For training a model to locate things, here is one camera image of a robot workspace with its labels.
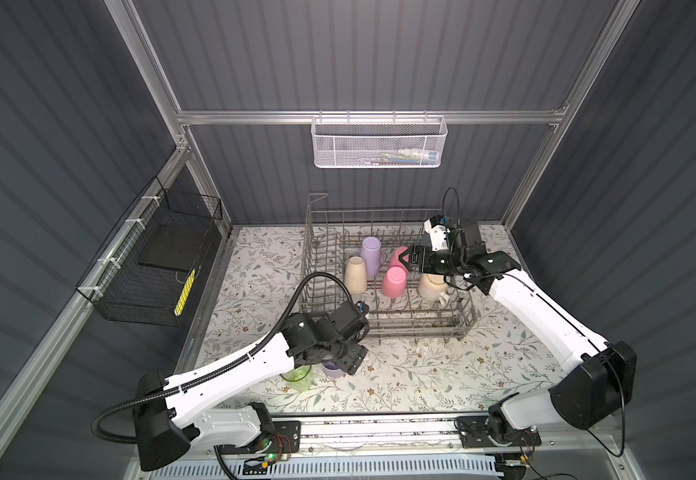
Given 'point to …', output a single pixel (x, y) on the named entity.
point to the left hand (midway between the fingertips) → (352, 349)
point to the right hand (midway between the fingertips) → (414, 259)
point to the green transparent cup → (299, 378)
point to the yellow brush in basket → (185, 294)
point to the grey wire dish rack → (334, 234)
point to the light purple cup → (370, 250)
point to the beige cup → (355, 275)
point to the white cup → (433, 287)
